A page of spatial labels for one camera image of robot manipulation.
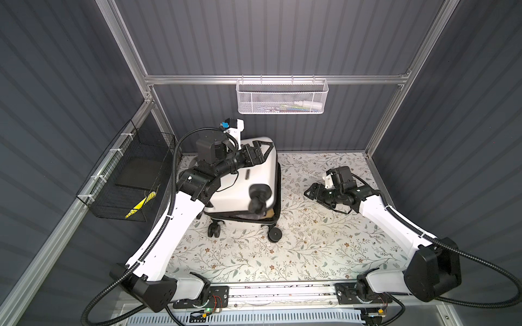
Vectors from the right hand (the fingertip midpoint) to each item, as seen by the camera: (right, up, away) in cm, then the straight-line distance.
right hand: (311, 197), depth 83 cm
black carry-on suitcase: (-25, +2, -11) cm, 28 cm away
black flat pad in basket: (-66, +10, -9) cm, 67 cm away
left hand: (-19, +18, -21) cm, 34 cm away
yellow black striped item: (-62, -1, -13) cm, 64 cm away
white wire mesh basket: (-9, +57, +40) cm, 71 cm away
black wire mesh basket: (-71, +5, -11) cm, 72 cm away
